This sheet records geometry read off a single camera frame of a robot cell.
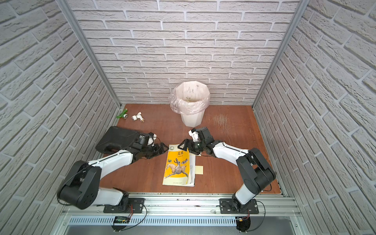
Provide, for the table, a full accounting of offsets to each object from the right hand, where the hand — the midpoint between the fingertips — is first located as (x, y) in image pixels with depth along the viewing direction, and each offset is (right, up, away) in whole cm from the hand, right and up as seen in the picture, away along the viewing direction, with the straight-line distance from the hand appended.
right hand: (184, 148), depth 85 cm
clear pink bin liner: (+3, +33, +20) cm, 39 cm away
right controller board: (+30, -34, -15) cm, 48 cm away
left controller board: (-31, -34, -13) cm, 48 cm away
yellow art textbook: (-2, -12, 0) cm, 12 cm away
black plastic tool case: (-45, +5, +8) cm, 46 cm away
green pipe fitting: (-48, +21, +25) cm, 58 cm away
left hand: (-14, 0, +5) cm, 15 cm away
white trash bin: (+6, +16, +14) cm, 22 cm away
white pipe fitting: (-37, +20, +25) cm, 48 cm away
